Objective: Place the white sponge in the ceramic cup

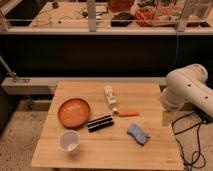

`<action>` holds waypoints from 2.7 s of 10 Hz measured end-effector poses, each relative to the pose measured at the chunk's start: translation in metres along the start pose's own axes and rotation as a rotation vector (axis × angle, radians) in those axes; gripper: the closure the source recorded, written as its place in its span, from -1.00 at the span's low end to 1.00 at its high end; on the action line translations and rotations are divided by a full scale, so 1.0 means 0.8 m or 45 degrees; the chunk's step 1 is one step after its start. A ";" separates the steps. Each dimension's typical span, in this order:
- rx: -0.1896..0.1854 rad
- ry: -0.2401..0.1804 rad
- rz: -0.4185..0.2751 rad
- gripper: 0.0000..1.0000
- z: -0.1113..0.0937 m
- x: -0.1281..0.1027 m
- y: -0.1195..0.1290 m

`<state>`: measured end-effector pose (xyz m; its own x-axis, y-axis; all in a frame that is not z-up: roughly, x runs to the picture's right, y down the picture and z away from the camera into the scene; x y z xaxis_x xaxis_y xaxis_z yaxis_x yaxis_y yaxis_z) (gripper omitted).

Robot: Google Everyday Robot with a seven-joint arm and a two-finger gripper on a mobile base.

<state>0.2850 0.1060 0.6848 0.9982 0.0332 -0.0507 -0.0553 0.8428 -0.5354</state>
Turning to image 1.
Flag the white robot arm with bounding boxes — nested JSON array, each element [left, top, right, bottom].
[[160, 64, 213, 118]]

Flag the white ceramic cup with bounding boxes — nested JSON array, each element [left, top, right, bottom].
[[59, 130, 80, 155]]

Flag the white tube bottle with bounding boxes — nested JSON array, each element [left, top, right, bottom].
[[104, 85, 118, 114]]

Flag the orange carrot toy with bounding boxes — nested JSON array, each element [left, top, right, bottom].
[[119, 110, 139, 117]]

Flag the black rectangular box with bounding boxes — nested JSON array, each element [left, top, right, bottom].
[[87, 115, 114, 132]]

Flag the wooden table board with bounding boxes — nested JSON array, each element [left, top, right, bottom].
[[31, 82, 184, 171]]

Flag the orange bowl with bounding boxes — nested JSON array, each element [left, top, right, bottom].
[[58, 98, 91, 128]]

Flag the black bag on bench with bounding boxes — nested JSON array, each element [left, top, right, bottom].
[[111, 12, 134, 27]]

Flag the orange crate on bench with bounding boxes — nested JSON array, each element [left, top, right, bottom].
[[134, 7, 201, 28]]

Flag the blue hanging cable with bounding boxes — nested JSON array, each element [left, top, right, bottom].
[[173, 31, 180, 69]]

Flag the metal clamp bracket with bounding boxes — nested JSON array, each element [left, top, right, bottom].
[[0, 55, 30, 83]]

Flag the black floor cables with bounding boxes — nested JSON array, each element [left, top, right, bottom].
[[171, 111, 208, 171]]

